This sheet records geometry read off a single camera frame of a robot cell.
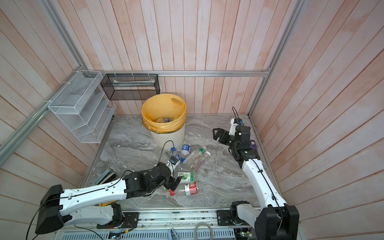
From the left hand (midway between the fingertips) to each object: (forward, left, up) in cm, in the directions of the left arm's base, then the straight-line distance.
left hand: (174, 175), depth 75 cm
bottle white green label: (+3, -7, -9) cm, 12 cm away
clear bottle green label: (+18, -11, -12) cm, 24 cm away
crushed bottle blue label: (+20, +2, -12) cm, 23 cm away
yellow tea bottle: (+36, +12, +3) cm, 38 cm away
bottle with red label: (-5, -7, -7) cm, 11 cm away
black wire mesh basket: (+58, +37, +13) cm, 70 cm away
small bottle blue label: (+21, -5, -8) cm, 23 cm away
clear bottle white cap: (+10, -12, -9) cm, 18 cm away
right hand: (+21, -24, +10) cm, 33 cm away
